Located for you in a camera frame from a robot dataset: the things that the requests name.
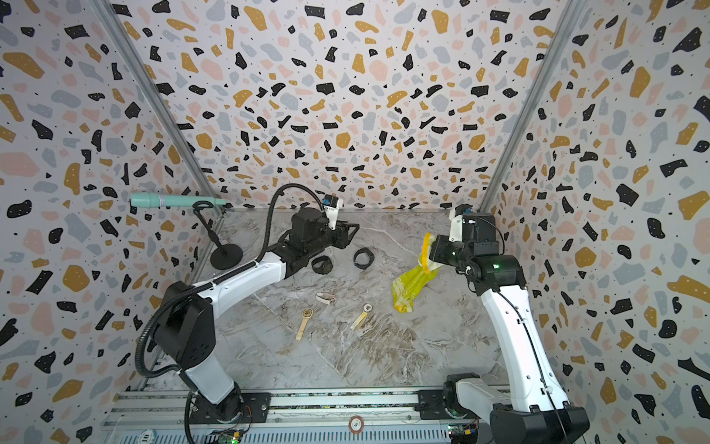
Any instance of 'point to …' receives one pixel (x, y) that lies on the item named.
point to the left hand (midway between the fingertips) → (360, 223)
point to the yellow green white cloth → (414, 283)
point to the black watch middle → (322, 265)
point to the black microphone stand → (227, 256)
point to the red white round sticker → (356, 425)
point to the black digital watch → (371, 255)
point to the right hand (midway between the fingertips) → (437, 243)
